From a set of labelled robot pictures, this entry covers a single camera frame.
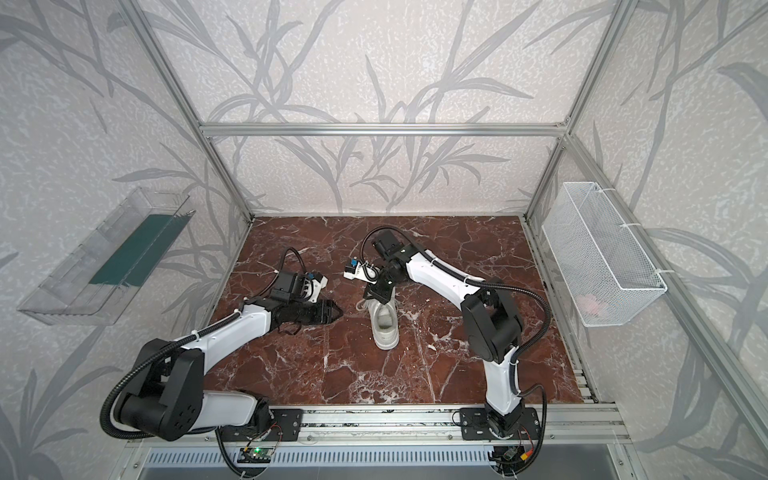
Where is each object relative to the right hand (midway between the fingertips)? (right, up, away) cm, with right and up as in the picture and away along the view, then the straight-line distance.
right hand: (369, 283), depth 88 cm
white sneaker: (+5, -12, 0) cm, 13 cm away
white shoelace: (-4, -7, +1) cm, 8 cm away
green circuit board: (-25, -39, -16) cm, 49 cm away
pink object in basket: (+56, -3, -15) cm, 58 cm away
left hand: (-9, -6, 0) cm, 11 cm away
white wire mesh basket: (+53, +7, -26) cm, 59 cm away
